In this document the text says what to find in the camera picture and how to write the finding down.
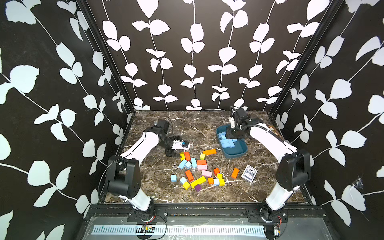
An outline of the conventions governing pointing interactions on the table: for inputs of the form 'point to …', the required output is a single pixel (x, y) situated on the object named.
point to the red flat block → (201, 162)
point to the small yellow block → (186, 185)
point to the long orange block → (209, 151)
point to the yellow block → (182, 154)
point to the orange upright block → (189, 175)
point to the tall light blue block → (194, 162)
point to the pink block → (206, 173)
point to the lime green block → (202, 156)
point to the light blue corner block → (173, 178)
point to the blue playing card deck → (249, 173)
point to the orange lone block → (235, 172)
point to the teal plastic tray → (240, 147)
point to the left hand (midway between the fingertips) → (181, 145)
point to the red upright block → (187, 156)
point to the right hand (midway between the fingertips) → (225, 132)
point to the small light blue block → (183, 180)
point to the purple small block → (198, 188)
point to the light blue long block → (181, 165)
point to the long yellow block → (198, 181)
